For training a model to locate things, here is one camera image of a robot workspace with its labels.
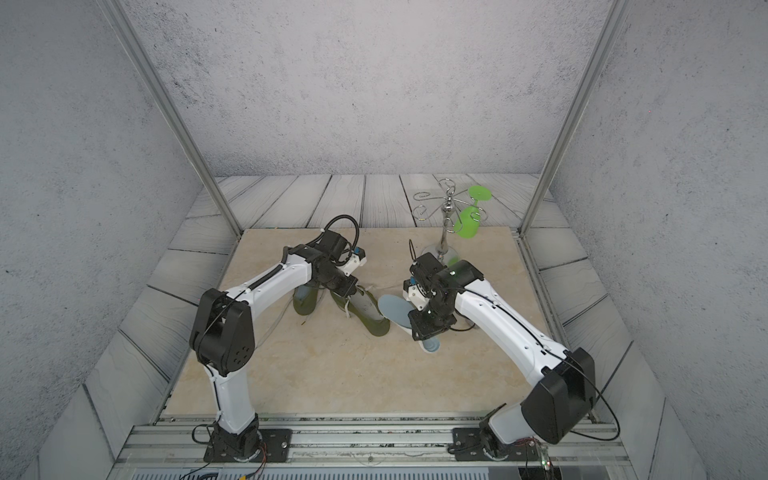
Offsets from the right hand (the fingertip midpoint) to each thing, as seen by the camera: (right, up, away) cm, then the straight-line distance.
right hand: (421, 334), depth 74 cm
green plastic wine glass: (+17, +30, +22) cm, 41 cm away
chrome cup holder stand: (+10, +33, +16) cm, 38 cm away
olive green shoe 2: (-17, +3, +21) cm, 27 cm away
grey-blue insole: (-6, +5, +9) cm, 12 cm away
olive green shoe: (-35, +6, +20) cm, 40 cm away
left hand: (-17, +9, +17) cm, 26 cm away
